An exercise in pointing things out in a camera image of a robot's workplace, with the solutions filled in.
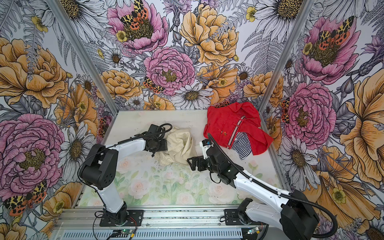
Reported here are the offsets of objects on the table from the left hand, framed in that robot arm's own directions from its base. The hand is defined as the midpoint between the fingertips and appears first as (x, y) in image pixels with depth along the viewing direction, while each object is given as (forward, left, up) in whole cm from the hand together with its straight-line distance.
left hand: (163, 150), depth 96 cm
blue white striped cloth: (+4, -52, -2) cm, 52 cm away
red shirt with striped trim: (+20, -41, +5) cm, 46 cm away
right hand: (-15, -20, +10) cm, 27 cm away
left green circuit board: (-42, +12, -3) cm, 44 cm away
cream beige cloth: (-2, -12, +5) cm, 13 cm away
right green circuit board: (-43, -47, -3) cm, 64 cm away
